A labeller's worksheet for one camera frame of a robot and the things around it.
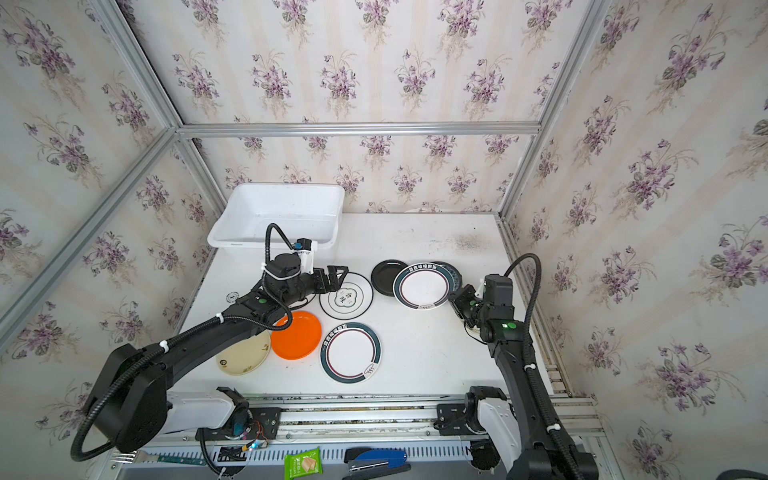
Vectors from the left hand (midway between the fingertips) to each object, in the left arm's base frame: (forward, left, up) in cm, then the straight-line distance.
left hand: (336, 265), depth 82 cm
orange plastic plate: (-14, +11, -18) cm, 25 cm away
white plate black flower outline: (-1, -3, -18) cm, 19 cm away
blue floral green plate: (+6, -38, -15) cm, 42 cm away
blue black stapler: (-43, -10, -16) cm, 47 cm away
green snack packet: (-43, +5, -18) cm, 47 cm away
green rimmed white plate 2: (-18, -4, -18) cm, 26 cm away
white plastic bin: (+38, +18, -16) cm, 45 cm away
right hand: (-7, -30, -3) cm, 31 cm away
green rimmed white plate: (-1, -25, -8) cm, 27 cm away
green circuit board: (-43, +32, -18) cm, 56 cm away
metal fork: (-42, +45, -19) cm, 64 cm away
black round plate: (+8, -13, -17) cm, 23 cm away
